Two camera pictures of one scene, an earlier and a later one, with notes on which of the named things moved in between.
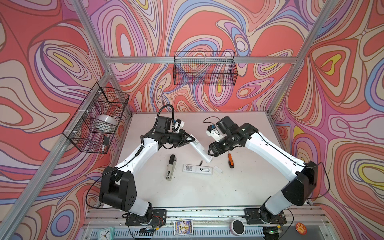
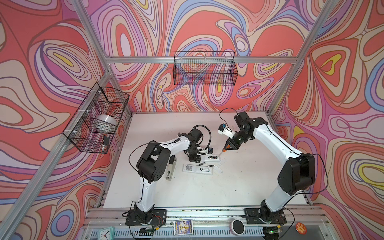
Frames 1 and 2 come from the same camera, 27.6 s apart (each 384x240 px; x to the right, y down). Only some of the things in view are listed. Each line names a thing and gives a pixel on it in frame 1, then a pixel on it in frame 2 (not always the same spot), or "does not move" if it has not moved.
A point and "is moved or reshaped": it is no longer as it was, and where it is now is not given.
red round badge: [301, 228] does not move
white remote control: [197, 169] does not move
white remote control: [201, 150] is moved or reshaped
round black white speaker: [237, 227] does not move
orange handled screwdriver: [231, 162] is moved or reshaped
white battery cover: [217, 168] does not move
